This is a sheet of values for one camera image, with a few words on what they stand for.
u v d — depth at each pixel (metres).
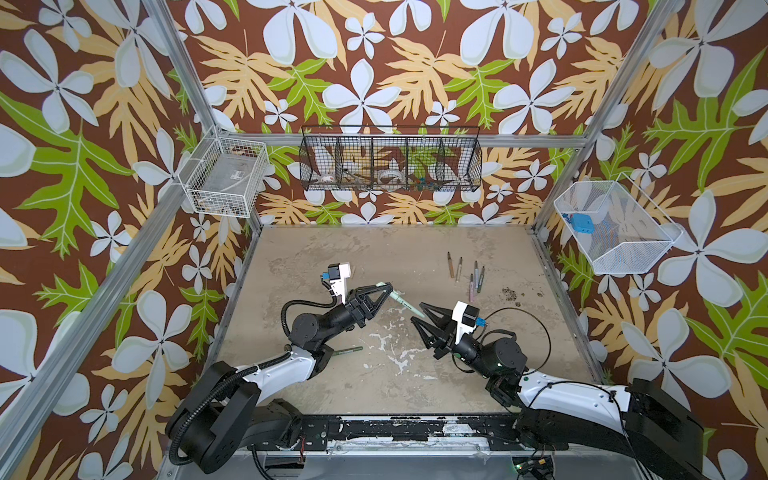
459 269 1.07
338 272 0.63
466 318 0.56
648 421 0.42
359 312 0.61
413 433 0.75
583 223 0.86
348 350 0.88
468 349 0.62
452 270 1.08
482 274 1.05
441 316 0.66
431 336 0.62
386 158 0.97
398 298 0.65
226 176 0.86
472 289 1.01
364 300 0.63
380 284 0.65
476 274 1.05
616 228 0.82
